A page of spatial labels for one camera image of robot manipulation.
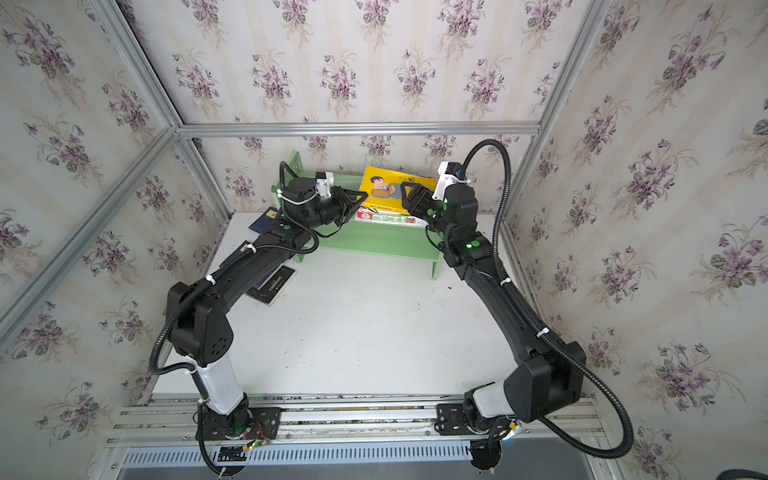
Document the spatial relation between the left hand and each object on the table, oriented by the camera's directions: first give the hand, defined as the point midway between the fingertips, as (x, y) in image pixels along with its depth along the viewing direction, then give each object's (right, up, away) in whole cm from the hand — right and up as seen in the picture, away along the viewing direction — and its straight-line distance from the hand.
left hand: (368, 193), depth 77 cm
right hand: (+13, +1, -6) cm, 14 cm away
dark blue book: (-45, -4, +41) cm, 61 cm away
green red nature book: (+2, -6, +3) cm, 7 cm away
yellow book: (+4, +2, +4) cm, 6 cm away
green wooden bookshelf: (+16, -13, +15) cm, 26 cm away
